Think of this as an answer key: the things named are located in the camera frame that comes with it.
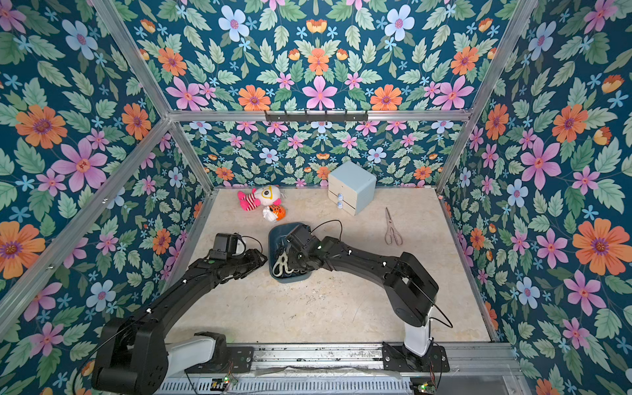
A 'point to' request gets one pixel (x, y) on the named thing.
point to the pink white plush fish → (268, 196)
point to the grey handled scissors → (279, 267)
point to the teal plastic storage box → (277, 232)
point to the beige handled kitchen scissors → (392, 231)
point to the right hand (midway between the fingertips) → (290, 261)
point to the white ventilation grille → (291, 386)
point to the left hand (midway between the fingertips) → (266, 258)
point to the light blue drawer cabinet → (353, 188)
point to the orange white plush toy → (273, 213)
